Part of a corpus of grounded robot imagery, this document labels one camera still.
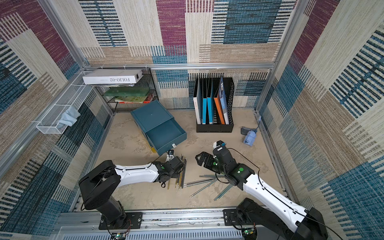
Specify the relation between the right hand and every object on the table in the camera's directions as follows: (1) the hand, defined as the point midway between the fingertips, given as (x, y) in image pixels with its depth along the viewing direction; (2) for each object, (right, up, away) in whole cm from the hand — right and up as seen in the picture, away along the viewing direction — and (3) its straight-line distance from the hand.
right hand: (201, 158), depth 77 cm
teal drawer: (-19, +11, +8) cm, 23 cm away
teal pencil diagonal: (+2, -17, +6) cm, 18 cm away
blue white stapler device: (+32, +11, +19) cm, 39 cm away
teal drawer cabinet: (-29, +22, +11) cm, 38 cm away
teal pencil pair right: (+12, -19, +4) cm, 23 cm away
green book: (-47, +39, +21) cm, 64 cm away
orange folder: (+11, +30, +11) cm, 34 cm away
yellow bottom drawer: (-25, +3, +4) cm, 26 cm away
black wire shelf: (-47, +35, +24) cm, 63 cm away
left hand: (-16, -11, +14) cm, 24 cm away
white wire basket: (-67, +32, +4) cm, 75 cm away
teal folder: (+4, +35, +10) cm, 37 cm away
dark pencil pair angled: (-8, -16, +7) cm, 20 cm away
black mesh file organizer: (+8, +29, +14) cm, 34 cm away
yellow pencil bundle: (-12, -12, +10) cm, 20 cm away
